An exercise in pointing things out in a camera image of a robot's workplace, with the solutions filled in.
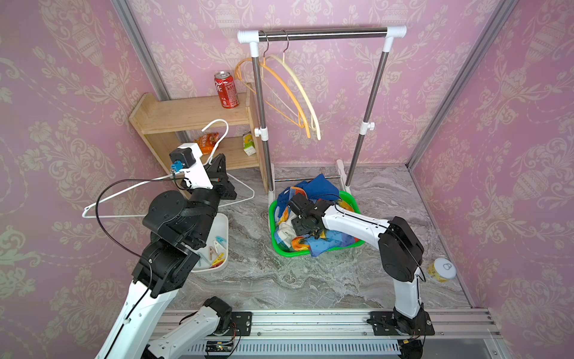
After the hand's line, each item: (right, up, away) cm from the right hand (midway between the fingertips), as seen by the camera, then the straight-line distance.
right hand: (304, 224), depth 91 cm
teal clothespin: (-35, -7, +2) cm, 36 cm away
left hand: (-20, +22, -40) cm, 50 cm away
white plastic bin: (-30, -13, -10) cm, 34 cm away
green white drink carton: (-23, +33, +3) cm, 41 cm away
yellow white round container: (+50, -15, -10) cm, 53 cm away
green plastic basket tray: (-13, +6, +1) cm, 14 cm away
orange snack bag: (-42, +34, +3) cm, 54 cm away
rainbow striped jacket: (+7, -4, -13) cm, 16 cm away
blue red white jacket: (+5, +14, +1) cm, 15 cm away
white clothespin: (-36, -9, +1) cm, 37 cm away
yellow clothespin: (-34, -13, -5) cm, 36 cm away
